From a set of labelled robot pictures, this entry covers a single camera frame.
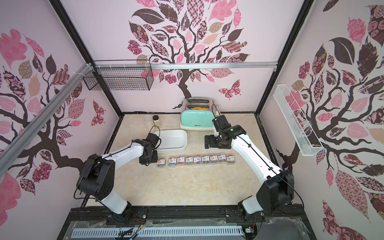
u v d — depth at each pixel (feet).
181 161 3.00
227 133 1.80
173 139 3.43
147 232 2.29
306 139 2.15
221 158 3.03
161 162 2.96
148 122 3.39
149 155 2.47
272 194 1.61
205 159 3.03
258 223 2.34
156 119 3.48
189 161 2.99
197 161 3.02
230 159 3.03
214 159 3.03
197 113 3.24
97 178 1.51
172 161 2.99
